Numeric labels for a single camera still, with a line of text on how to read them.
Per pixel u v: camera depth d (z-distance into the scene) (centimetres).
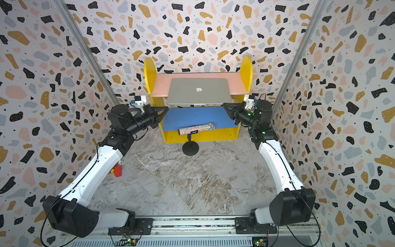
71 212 37
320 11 72
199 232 73
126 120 53
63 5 69
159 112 65
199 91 76
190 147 102
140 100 65
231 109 65
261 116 54
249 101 67
